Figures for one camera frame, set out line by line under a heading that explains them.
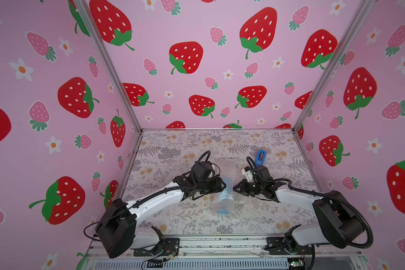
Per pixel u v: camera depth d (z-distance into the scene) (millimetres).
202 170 621
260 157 1011
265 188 697
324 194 484
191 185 585
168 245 745
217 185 700
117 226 409
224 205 805
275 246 735
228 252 731
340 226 430
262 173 704
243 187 769
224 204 813
